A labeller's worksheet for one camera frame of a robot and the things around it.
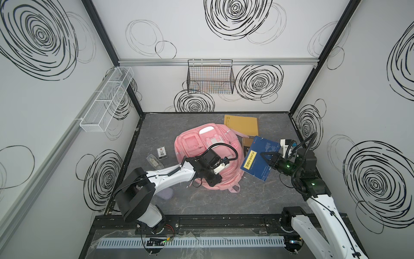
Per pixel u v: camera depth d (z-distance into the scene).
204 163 0.65
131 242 0.77
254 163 0.74
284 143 0.68
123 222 0.42
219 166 0.71
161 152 0.99
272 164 0.64
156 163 0.93
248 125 1.12
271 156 0.68
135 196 0.43
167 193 0.81
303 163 0.55
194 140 0.99
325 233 0.45
